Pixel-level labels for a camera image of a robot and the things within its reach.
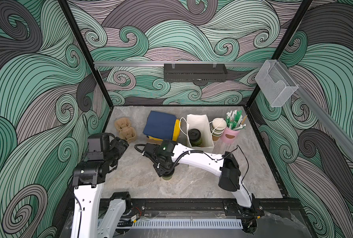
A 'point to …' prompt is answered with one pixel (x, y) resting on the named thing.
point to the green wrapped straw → (237, 116)
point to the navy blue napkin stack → (160, 125)
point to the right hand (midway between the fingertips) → (164, 169)
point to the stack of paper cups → (217, 127)
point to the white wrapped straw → (231, 115)
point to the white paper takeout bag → (201, 122)
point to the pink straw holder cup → (230, 136)
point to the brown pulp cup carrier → (126, 131)
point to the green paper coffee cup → (198, 143)
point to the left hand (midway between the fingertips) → (124, 143)
